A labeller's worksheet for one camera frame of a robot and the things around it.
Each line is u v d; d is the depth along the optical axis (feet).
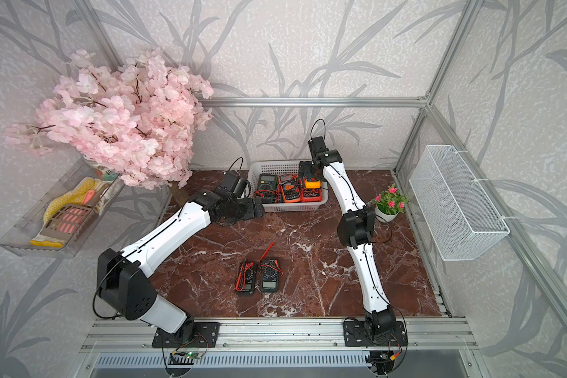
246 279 2.70
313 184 3.15
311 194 3.16
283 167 3.67
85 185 2.29
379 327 2.10
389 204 2.99
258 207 2.48
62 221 1.97
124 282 1.37
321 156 2.43
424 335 2.49
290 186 3.40
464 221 1.95
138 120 1.83
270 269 2.72
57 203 2.06
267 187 3.36
